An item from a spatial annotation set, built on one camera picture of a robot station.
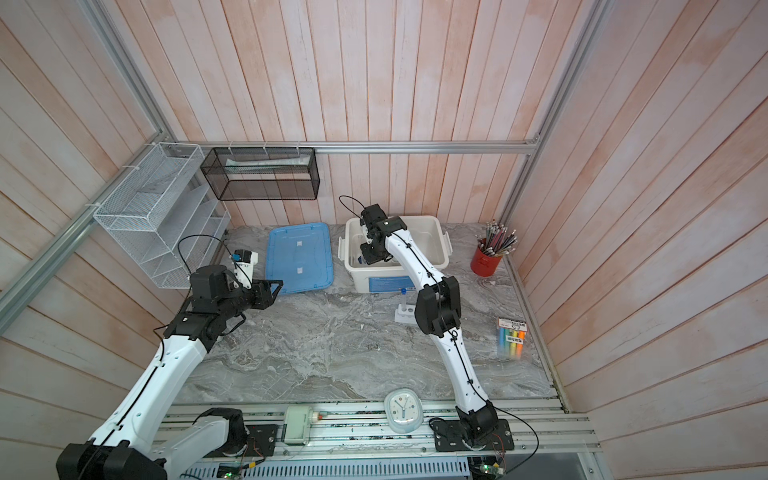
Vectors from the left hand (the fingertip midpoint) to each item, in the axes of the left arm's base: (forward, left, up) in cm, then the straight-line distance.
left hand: (275, 287), depth 79 cm
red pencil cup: (+18, -63, -13) cm, 67 cm away
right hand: (+21, -26, -11) cm, 35 cm away
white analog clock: (-26, -34, -18) cm, 47 cm away
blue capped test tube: (+2, -35, -5) cm, 35 cm away
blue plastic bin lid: (+28, +2, -21) cm, 35 cm away
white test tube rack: (+2, -36, -18) cm, 41 cm away
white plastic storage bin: (+29, -46, -9) cm, 55 cm away
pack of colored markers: (-5, -69, -20) cm, 72 cm away
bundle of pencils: (+24, -68, -7) cm, 73 cm away
